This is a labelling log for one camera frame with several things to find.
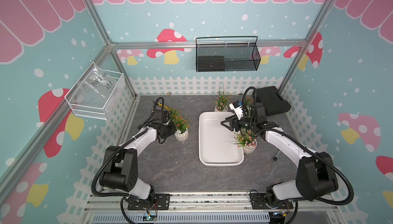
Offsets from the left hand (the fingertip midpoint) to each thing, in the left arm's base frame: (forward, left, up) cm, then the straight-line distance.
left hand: (175, 131), depth 92 cm
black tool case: (+28, -68, -3) cm, 74 cm away
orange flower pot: (+4, -4, +5) cm, 7 cm away
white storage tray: (-7, -24, -6) cm, 26 cm away
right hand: (0, -28, +12) cm, 30 cm away
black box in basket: (+30, -20, +28) cm, 46 cm away
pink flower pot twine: (-9, -39, +7) cm, 41 cm away
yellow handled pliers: (+25, +12, -6) cm, 28 cm away
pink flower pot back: (+18, -29, +8) cm, 35 cm away
